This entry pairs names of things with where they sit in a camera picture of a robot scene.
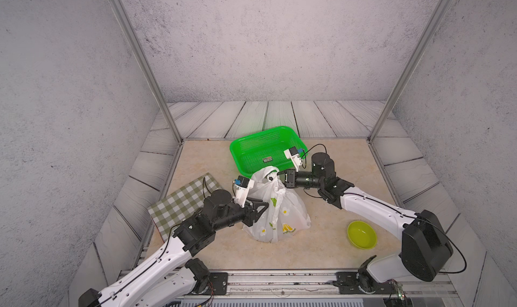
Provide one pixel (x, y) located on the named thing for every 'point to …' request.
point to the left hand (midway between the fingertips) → (268, 206)
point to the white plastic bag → (286, 213)
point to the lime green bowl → (362, 234)
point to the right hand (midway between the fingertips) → (271, 179)
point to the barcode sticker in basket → (267, 159)
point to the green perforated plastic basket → (250, 153)
